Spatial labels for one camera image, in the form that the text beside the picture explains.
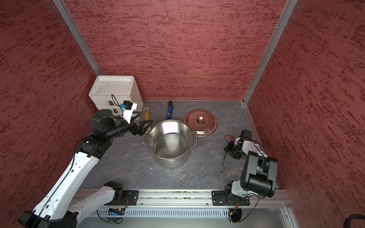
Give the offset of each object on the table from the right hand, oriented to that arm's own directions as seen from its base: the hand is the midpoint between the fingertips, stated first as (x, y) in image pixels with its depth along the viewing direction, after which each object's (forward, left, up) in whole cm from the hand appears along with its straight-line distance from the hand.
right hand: (225, 151), depth 90 cm
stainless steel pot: (+7, +37, +1) cm, 37 cm away
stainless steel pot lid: (+25, +12, 0) cm, 27 cm away
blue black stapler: (+39, +38, +2) cm, 54 cm away
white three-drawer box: (+33, +76, +25) cm, 87 cm away
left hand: (+3, +45, +32) cm, 56 cm away
